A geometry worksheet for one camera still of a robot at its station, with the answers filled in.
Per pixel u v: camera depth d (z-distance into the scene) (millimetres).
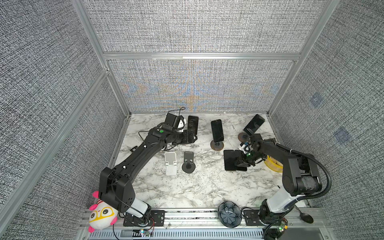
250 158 791
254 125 975
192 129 1029
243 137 1027
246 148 855
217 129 947
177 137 666
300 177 469
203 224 731
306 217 733
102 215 685
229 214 744
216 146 1000
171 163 878
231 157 927
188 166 916
